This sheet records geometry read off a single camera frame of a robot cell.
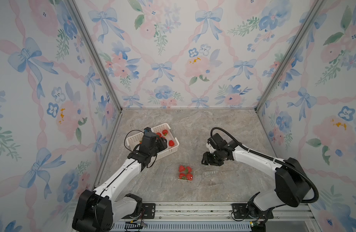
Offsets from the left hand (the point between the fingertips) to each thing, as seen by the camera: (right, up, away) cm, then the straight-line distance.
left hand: (165, 140), depth 84 cm
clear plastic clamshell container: (+12, -19, +1) cm, 22 cm away
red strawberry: (+9, -17, +3) cm, 20 cm away
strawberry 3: (-2, +4, +18) cm, 19 cm away
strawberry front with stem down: (+10, -20, -1) cm, 23 cm away
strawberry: (+14, -17, +2) cm, 22 cm away
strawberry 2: (+14, -20, -2) cm, 25 cm away
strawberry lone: (+3, -3, +13) cm, 14 cm away
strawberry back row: (-6, +2, +19) cm, 20 cm away
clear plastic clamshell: (+28, -21, +3) cm, 35 cm away
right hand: (+24, -13, +1) cm, 27 cm away
